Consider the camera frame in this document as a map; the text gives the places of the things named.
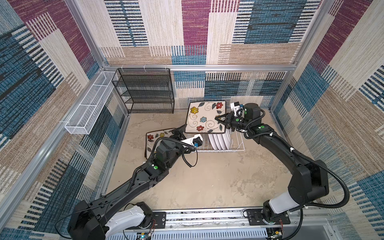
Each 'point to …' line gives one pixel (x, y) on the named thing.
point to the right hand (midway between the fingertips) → (215, 119)
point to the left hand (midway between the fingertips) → (187, 127)
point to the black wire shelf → (145, 90)
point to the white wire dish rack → (232, 141)
